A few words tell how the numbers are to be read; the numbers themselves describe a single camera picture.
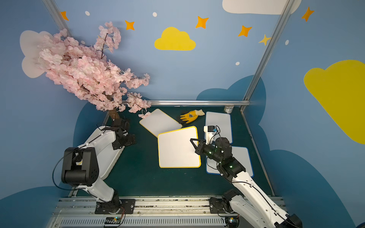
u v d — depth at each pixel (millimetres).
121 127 772
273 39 813
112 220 730
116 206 675
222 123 1120
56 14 707
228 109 1153
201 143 636
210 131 652
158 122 1116
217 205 743
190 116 1146
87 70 573
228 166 552
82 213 742
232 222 733
